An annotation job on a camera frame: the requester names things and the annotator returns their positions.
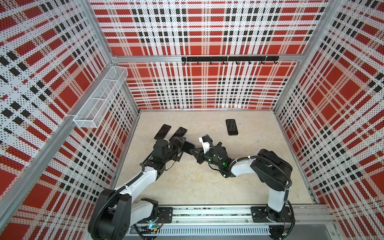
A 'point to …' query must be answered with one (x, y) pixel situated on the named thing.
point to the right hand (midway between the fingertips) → (190, 151)
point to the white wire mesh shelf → (92, 111)
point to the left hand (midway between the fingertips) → (186, 145)
